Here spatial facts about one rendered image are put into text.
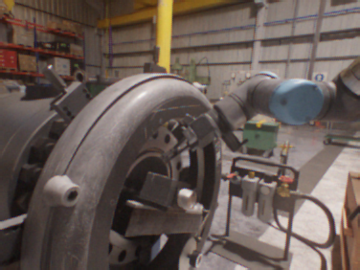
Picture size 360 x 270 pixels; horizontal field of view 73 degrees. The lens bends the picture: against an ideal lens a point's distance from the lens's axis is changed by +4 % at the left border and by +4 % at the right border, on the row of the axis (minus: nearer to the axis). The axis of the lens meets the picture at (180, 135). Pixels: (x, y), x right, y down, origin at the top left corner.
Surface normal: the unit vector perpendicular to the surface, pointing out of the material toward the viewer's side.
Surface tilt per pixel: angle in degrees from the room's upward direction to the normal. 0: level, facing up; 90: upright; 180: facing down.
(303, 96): 95
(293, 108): 95
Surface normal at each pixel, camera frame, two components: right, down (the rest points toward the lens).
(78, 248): 0.57, 0.12
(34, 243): -0.51, -0.02
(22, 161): 0.84, 0.14
